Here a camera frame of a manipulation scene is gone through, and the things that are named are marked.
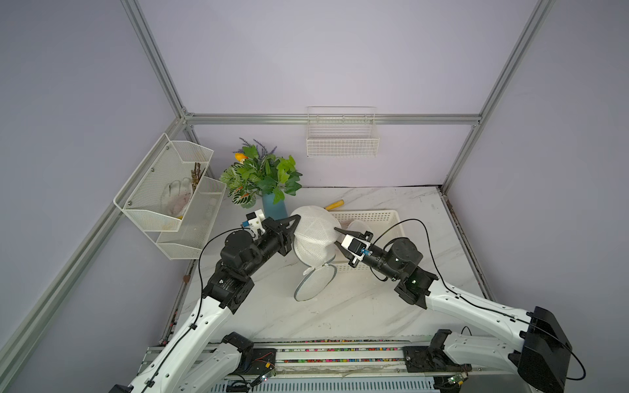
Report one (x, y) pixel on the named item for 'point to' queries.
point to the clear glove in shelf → (175, 196)
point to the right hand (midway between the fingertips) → (336, 232)
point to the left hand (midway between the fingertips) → (300, 218)
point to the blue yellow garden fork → (334, 205)
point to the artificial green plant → (257, 171)
